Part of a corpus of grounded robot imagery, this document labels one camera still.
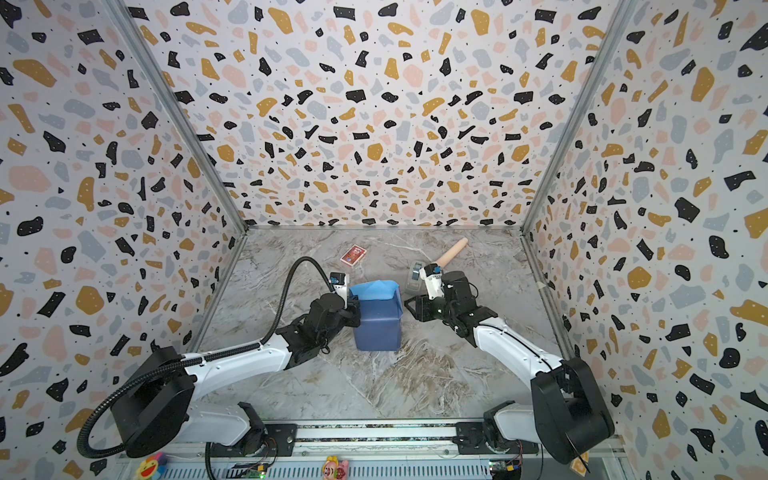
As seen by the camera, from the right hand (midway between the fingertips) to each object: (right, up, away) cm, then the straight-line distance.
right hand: (405, 297), depth 83 cm
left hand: (-13, +1, 0) cm, 13 cm away
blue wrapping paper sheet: (-7, -3, -1) cm, 8 cm away
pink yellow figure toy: (-16, -37, -16) cm, 43 cm away
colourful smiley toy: (-58, -37, -15) cm, 71 cm away
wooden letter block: (+41, -38, -13) cm, 57 cm away
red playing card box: (-20, +12, +29) cm, 37 cm away
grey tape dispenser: (+3, +2, +17) cm, 18 cm away
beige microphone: (+18, +13, +29) cm, 37 cm away
